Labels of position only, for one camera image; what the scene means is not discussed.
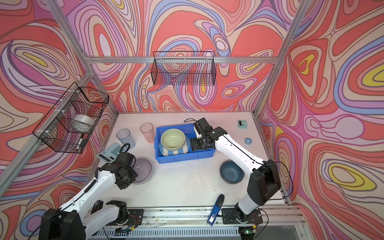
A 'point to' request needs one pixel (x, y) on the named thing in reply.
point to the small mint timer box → (242, 124)
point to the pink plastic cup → (147, 129)
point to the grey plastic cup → (124, 136)
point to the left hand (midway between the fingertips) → (136, 177)
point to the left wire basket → (70, 123)
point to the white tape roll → (82, 123)
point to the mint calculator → (110, 154)
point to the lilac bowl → (144, 168)
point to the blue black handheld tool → (215, 211)
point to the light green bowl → (172, 139)
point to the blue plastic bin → (188, 130)
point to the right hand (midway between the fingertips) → (198, 148)
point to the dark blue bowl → (230, 173)
